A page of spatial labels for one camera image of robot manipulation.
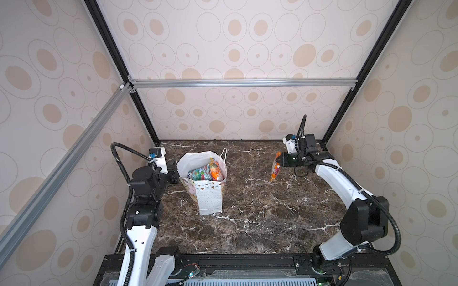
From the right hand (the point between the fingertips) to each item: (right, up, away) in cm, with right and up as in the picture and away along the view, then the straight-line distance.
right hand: (277, 158), depth 87 cm
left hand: (-43, 0, -19) cm, 47 cm away
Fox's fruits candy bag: (-1, -5, 0) cm, 5 cm away
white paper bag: (-33, -16, -9) cm, 38 cm away
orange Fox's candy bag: (-29, -5, -12) cm, 32 cm away
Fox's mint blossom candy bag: (-36, -7, -5) cm, 37 cm away
